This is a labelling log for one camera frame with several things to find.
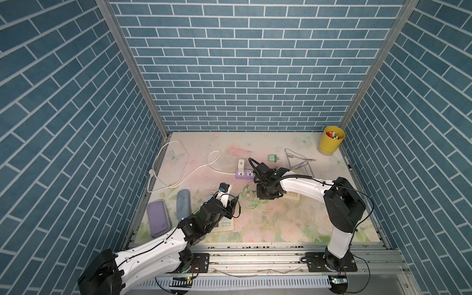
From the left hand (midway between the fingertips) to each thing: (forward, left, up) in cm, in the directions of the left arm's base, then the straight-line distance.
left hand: (238, 197), depth 79 cm
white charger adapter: (+20, -1, -5) cm, 20 cm away
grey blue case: (+2, +27, -11) cm, 29 cm away
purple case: (-6, +36, -11) cm, 38 cm away
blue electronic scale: (-8, +6, -11) cm, 15 cm away
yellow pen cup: (+33, -51, +3) cm, 61 cm away
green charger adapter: (+30, -20, -11) cm, 38 cm away
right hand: (+5, -11, -10) cm, 16 cm away
